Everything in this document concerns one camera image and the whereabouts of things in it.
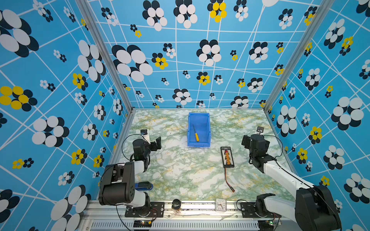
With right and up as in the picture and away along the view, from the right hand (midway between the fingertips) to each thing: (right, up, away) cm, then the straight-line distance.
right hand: (257, 137), depth 86 cm
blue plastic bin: (-32, +9, +31) cm, 46 cm away
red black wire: (-18, -27, -6) cm, 33 cm away
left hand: (-64, 0, +6) cm, 64 cm away
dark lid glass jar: (-48, -29, -21) cm, 60 cm away
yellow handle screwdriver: (-37, 0, +16) cm, 40 cm away
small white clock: (-25, -33, -13) cm, 44 cm away
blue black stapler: (-70, -29, -2) cm, 76 cm away
